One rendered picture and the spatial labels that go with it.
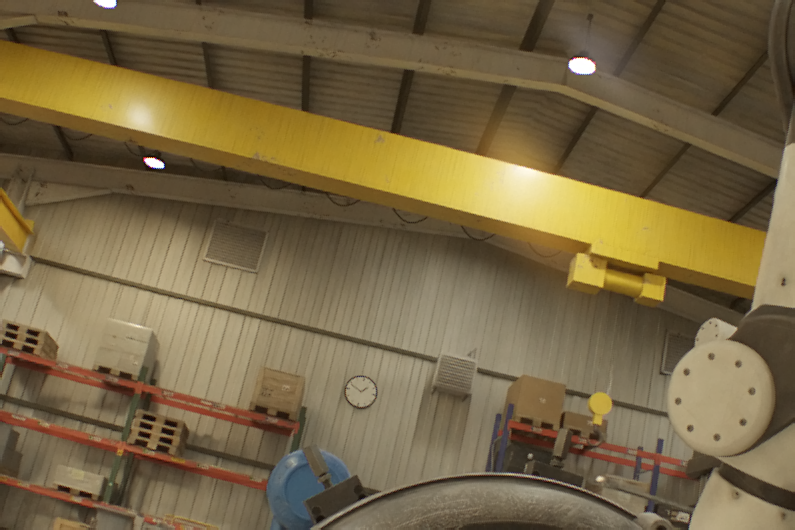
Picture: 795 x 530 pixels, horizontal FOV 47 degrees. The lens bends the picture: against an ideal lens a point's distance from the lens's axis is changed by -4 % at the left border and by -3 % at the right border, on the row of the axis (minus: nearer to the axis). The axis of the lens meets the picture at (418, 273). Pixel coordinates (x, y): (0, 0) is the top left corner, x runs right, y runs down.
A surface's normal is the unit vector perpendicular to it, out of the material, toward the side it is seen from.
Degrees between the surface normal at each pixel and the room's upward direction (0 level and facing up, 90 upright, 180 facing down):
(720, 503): 95
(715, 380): 101
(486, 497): 61
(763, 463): 111
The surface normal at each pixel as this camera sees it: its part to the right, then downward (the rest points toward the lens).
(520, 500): 0.22, -0.72
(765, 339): -0.69, -0.21
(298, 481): 0.23, -0.28
